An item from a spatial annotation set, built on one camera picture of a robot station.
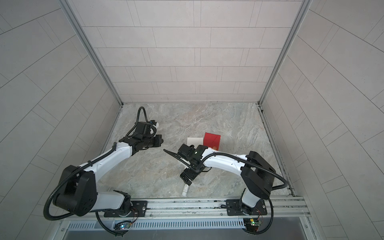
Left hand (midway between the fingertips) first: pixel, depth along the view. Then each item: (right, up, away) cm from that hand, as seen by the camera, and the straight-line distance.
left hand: (166, 137), depth 87 cm
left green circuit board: (-14, -35, -22) cm, 44 cm away
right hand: (+15, -20, -9) cm, 27 cm away
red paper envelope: (+28, -4, +10) cm, 30 cm away
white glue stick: (+12, -25, -11) cm, 30 cm away
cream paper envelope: (+17, -4, +10) cm, 20 cm away
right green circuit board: (+43, -37, -19) cm, 60 cm away
